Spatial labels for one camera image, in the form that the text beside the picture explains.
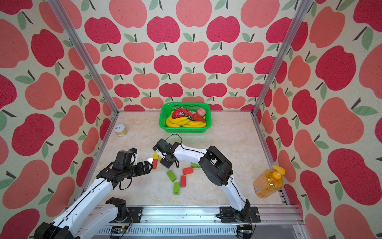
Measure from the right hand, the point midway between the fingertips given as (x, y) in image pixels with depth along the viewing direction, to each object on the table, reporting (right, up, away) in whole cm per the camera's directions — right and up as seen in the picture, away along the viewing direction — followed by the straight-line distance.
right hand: (167, 162), depth 93 cm
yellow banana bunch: (+7, +26, +11) cm, 29 cm away
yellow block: (-8, +3, +2) cm, 9 cm away
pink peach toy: (+23, +34, +18) cm, 45 cm away
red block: (-8, -1, 0) cm, 8 cm away
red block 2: (+10, -9, -8) cm, 16 cm away
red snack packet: (+7, +33, +16) cm, 38 cm away
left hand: (-10, -1, -11) cm, 15 cm away
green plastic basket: (-5, +37, +22) cm, 43 cm away
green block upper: (+17, -1, -3) cm, 18 cm away
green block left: (+4, -6, -7) cm, 10 cm away
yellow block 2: (-3, +4, -9) cm, 10 cm away
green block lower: (+7, -12, -11) cm, 17 cm away
